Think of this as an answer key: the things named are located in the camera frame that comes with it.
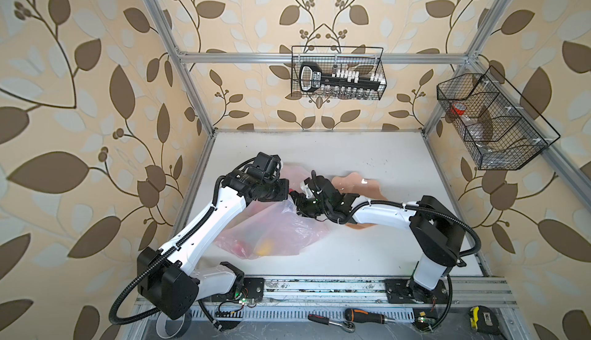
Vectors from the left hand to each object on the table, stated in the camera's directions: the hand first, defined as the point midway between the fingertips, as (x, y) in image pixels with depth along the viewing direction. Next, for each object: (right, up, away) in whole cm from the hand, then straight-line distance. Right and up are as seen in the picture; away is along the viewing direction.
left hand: (286, 190), depth 77 cm
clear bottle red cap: (+67, +30, +11) cm, 74 cm away
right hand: (-1, -8, +4) cm, 9 cm away
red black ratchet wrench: (+19, -39, -10) cm, 44 cm away
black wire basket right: (+70, +20, -3) cm, 73 cm away
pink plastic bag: (-5, -12, -3) cm, 13 cm away
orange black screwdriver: (+21, -36, -9) cm, 43 cm away
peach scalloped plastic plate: (+28, -1, +21) cm, 35 cm away
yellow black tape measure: (+59, -37, -10) cm, 70 cm away
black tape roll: (-36, -41, -8) cm, 55 cm away
